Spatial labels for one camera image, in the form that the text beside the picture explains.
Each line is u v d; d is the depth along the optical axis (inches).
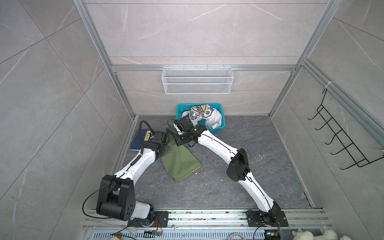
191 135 26.4
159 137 27.0
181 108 45.1
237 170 22.5
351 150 24.6
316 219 29.5
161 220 28.9
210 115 41.2
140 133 43.2
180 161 35.4
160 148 25.0
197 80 39.7
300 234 24.8
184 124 28.1
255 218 28.7
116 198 16.6
